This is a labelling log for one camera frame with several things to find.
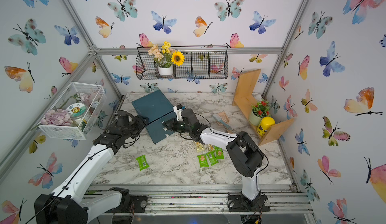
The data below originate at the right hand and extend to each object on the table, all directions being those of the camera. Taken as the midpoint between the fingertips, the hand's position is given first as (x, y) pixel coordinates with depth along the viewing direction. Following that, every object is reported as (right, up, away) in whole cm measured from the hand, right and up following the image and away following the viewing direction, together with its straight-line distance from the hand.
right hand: (162, 123), depth 80 cm
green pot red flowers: (+53, +6, +7) cm, 54 cm away
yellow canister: (+55, -1, +3) cm, 56 cm away
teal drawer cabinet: (-4, +8, +7) cm, 11 cm away
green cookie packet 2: (-13, -23, +6) cm, 27 cm away
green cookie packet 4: (+31, -18, +9) cm, 37 cm away
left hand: (-8, +2, 0) cm, 8 cm away
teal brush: (+33, +2, +24) cm, 41 cm away
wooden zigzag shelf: (+53, +17, +30) cm, 63 cm away
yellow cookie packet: (+20, -16, +11) cm, 28 cm away
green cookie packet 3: (+27, -21, +8) cm, 35 cm away
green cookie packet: (+22, -22, +6) cm, 32 cm away
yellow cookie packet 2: (+27, -15, +11) cm, 33 cm away
